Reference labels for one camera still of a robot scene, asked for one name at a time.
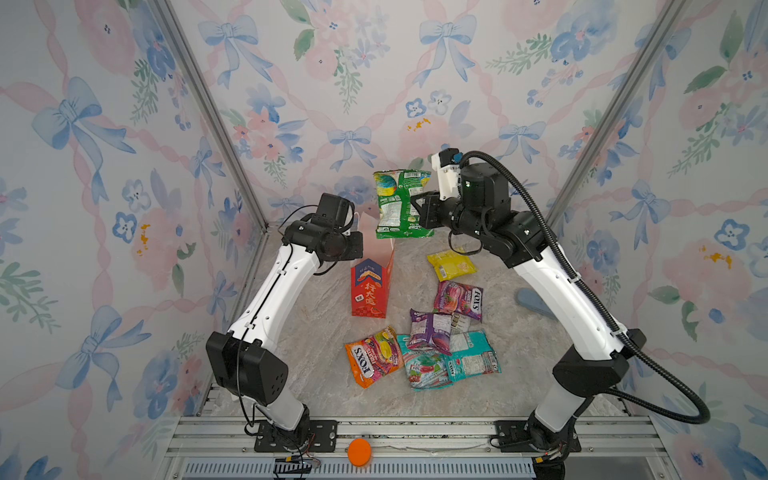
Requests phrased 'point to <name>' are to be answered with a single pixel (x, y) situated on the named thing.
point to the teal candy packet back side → (471, 354)
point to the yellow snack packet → (450, 264)
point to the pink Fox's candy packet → (466, 300)
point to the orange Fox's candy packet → (375, 356)
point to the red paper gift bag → (371, 275)
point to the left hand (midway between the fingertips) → (358, 245)
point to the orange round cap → (359, 452)
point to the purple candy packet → (430, 331)
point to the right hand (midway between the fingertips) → (413, 196)
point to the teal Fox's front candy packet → (426, 368)
